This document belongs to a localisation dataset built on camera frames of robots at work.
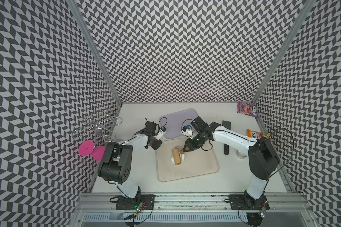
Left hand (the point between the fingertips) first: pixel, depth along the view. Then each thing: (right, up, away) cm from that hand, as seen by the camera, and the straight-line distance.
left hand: (156, 143), depth 95 cm
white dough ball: (+17, -6, -11) cm, 21 cm away
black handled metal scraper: (+51, +12, +7) cm, 53 cm away
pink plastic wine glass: (-27, +5, -32) cm, 42 cm away
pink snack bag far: (+69, +24, +14) cm, 74 cm away
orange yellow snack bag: (+69, +6, +1) cm, 69 cm away
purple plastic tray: (+12, +14, +10) cm, 21 cm away
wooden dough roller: (+14, -4, -8) cm, 17 cm away
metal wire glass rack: (-25, +13, -25) cm, 38 cm away
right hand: (+20, -3, -13) cm, 24 cm away
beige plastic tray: (+30, -10, -7) cm, 33 cm away
